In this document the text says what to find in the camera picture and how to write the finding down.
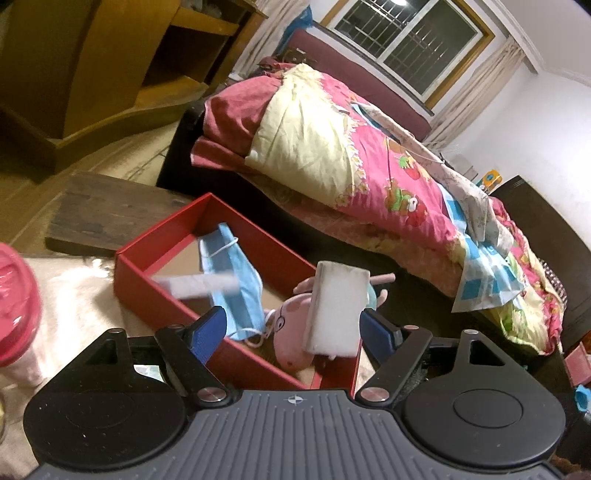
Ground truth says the white sponge block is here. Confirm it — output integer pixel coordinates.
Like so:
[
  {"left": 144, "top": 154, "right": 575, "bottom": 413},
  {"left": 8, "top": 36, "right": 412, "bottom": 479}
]
[{"left": 303, "top": 261, "right": 370, "bottom": 359}]

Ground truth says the blue face mask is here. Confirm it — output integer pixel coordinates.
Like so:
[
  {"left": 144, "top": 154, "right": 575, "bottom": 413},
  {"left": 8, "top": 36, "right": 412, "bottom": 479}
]
[{"left": 198, "top": 223, "right": 266, "bottom": 344}]

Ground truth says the white sponge in box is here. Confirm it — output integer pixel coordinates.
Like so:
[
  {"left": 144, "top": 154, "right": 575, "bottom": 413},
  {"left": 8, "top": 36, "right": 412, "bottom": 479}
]
[{"left": 152, "top": 273, "right": 240, "bottom": 300}]

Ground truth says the red cardboard box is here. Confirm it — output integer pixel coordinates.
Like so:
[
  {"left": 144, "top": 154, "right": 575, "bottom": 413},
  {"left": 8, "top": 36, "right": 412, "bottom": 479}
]
[{"left": 114, "top": 193, "right": 359, "bottom": 392}]

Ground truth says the pink pig plush toy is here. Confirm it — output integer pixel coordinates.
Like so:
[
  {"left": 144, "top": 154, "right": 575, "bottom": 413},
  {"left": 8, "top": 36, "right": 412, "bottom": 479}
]
[{"left": 270, "top": 273, "right": 396, "bottom": 372}]

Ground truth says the blue patchwork sheet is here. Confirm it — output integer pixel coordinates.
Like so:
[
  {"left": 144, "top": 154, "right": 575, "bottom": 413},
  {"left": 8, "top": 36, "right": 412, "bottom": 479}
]
[{"left": 439, "top": 185, "right": 525, "bottom": 312}]

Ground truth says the dark wooden board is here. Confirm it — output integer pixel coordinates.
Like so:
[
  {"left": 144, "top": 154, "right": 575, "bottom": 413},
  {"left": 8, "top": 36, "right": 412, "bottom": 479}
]
[{"left": 45, "top": 172, "right": 191, "bottom": 257}]

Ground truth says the red lidded plastic cup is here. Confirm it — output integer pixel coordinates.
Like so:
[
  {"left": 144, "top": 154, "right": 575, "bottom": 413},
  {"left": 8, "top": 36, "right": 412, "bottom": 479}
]
[{"left": 1, "top": 244, "right": 43, "bottom": 387}]

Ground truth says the yellow toy on nightstand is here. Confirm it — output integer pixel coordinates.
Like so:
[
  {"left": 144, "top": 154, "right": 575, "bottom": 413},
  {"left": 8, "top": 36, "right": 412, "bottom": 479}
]
[{"left": 477, "top": 170, "right": 503, "bottom": 194}]

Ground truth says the dark wooden headboard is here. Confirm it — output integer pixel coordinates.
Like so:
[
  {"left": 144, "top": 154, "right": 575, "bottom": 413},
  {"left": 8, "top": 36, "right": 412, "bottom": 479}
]
[{"left": 493, "top": 176, "right": 590, "bottom": 351}]

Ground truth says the pink floral quilt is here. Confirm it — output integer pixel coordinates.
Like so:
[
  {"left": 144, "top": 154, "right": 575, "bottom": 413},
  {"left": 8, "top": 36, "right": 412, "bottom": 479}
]
[{"left": 191, "top": 64, "right": 565, "bottom": 355}]

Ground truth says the beige right curtain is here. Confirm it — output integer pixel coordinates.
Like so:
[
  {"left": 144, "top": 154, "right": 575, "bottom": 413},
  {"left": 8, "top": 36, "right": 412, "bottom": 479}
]
[{"left": 423, "top": 36, "right": 525, "bottom": 151}]

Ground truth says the beige curtain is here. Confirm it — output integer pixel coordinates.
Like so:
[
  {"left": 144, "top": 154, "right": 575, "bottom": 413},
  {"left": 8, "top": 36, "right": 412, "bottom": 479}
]
[
  {"left": 231, "top": 0, "right": 311, "bottom": 79},
  {"left": 423, "top": 36, "right": 525, "bottom": 151}
]

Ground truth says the wooden cabinet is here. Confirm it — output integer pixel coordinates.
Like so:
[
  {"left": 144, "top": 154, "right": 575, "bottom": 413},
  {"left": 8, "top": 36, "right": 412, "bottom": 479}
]
[{"left": 1, "top": 0, "right": 266, "bottom": 172}]

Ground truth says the barred window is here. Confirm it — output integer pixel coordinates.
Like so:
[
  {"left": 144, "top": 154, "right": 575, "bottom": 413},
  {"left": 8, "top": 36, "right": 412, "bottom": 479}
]
[{"left": 321, "top": 0, "right": 495, "bottom": 109}]

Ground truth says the beige left curtain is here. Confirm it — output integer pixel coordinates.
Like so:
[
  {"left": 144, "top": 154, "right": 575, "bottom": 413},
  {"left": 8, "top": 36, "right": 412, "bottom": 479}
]
[{"left": 231, "top": 0, "right": 311, "bottom": 79}]

